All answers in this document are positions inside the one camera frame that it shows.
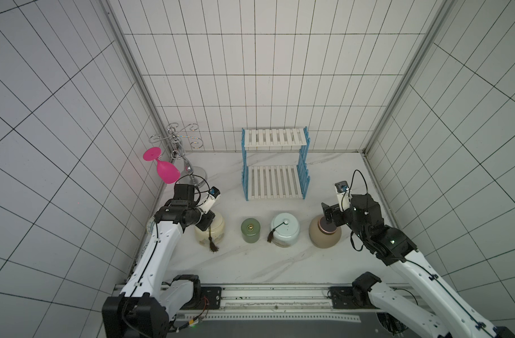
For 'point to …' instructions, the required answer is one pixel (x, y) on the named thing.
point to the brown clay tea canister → (323, 234)
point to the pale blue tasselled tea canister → (285, 229)
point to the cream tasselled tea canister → (217, 231)
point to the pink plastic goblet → (166, 171)
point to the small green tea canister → (250, 229)
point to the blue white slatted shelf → (276, 182)
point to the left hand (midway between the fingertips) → (207, 218)
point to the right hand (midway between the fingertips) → (328, 199)
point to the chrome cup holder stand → (180, 138)
